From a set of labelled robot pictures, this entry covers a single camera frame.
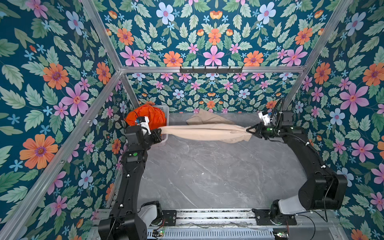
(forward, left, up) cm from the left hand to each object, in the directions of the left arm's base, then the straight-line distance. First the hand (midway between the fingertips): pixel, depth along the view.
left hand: (161, 124), depth 74 cm
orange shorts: (+22, +9, -18) cm, 30 cm away
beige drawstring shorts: (+2, -24, -7) cm, 25 cm away
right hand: (-2, -46, -5) cm, 46 cm away
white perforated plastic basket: (+5, +3, -20) cm, 21 cm away
